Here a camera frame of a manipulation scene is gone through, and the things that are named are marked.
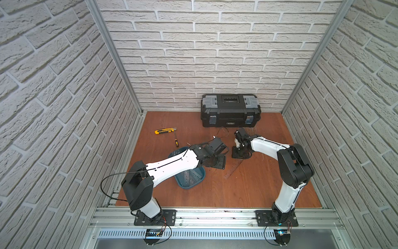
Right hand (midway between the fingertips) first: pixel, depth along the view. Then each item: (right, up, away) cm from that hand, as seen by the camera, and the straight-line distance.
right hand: (236, 155), depth 96 cm
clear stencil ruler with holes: (-3, -7, -5) cm, 9 cm away
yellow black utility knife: (-48, +16, +12) cm, 52 cm away
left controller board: (-45, -34, -24) cm, 61 cm away
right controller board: (+16, -32, -26) cm, 45 cm away
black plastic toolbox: (-3, +29, +3) cm, 29 cm away
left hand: (-10, 0, -17) cm, 19 cm away
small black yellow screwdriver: (-39, +9, +7) cm, 41 cm away
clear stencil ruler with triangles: (-29, -11, -11) cm, 33 cm away
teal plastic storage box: (-24, -9, -9) cm, 27 cm away
